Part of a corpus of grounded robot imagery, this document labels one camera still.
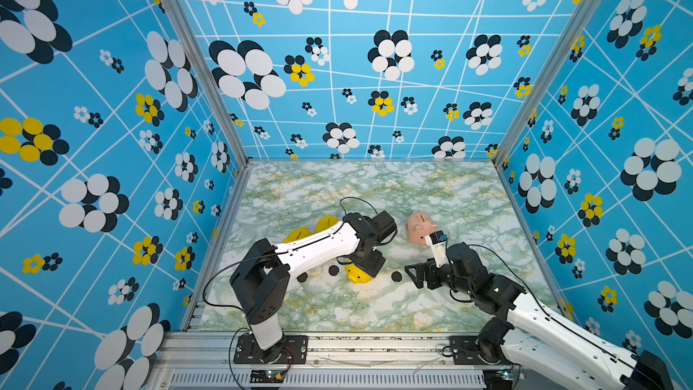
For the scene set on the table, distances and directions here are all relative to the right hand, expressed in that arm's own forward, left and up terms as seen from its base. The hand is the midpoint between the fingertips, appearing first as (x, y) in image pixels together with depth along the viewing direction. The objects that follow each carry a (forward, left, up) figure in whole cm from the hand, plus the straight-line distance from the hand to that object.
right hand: (420, 264), depth 79 cm
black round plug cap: (-1, +37, -9) cm, 38 cm away
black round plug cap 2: (+2, +27, -10) cm, 29 cm away
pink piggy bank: (+14, -2, -1) cm, 14 cm away
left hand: (+2, +15, -2) cm, 15 cm away
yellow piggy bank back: (-3, +19, -2) cm, 19 cm away
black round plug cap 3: (0, +6, -10) cm, 12 cm away
